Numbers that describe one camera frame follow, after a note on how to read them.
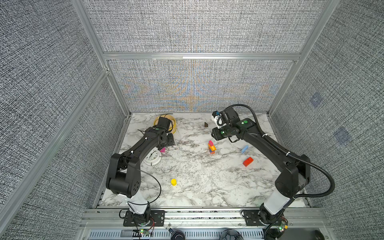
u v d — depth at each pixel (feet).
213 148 3.10
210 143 3.11
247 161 3.03
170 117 3.63
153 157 2.96
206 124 3.64
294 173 1.42
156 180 1.39
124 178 1.51
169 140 2.68
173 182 2.74
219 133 2.39
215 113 2.45
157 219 2.40
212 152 3.18
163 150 3.21
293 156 1.50
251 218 2.39
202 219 2.45
